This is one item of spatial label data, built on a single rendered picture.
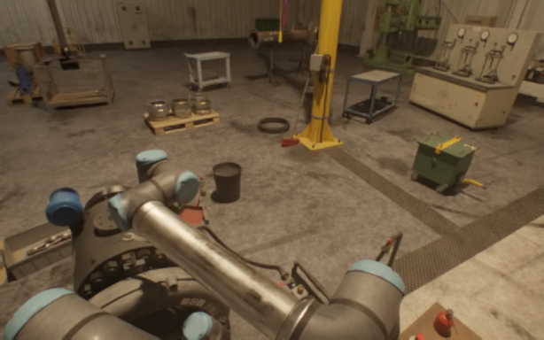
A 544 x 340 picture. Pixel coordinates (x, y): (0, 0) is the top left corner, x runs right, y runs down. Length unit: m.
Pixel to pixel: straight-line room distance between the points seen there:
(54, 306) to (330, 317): 0.45
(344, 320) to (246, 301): 0.17
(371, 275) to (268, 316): 0.21
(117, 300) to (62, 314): 0.68
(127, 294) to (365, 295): 0.92
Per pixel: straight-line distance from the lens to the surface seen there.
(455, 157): 3.65
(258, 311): 0.54
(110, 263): 1.55
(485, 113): 6.37
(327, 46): 4.19
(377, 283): 0.58
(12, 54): 13.51
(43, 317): 0.60
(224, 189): 3.05
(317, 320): 0.51
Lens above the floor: 1.90
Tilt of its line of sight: 30 degrees down
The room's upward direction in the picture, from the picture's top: 1 degrees clockwise
